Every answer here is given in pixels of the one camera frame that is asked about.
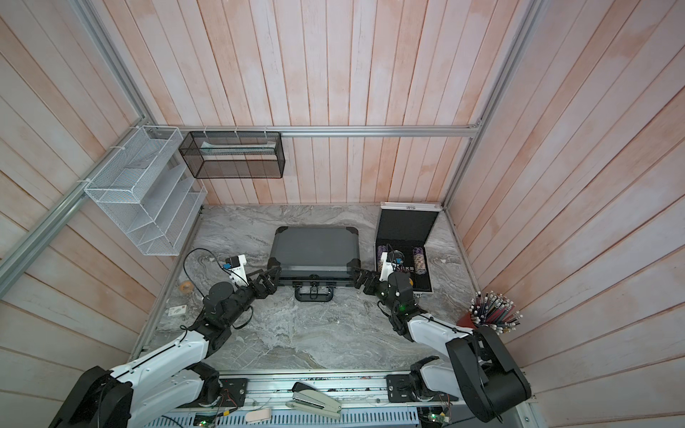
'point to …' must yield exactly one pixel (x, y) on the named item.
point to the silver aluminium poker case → (401, 230)
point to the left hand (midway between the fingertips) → (274, 272)
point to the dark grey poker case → (315, 259)
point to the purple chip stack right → (419, 260)
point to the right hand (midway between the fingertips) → (361, 269)
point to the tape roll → (186, 287)
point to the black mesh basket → (235, 154)
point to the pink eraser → (259, 415)
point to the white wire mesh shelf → (155, 205)
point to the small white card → (177, 310)
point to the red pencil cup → (491, 309)
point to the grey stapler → (306, 396)
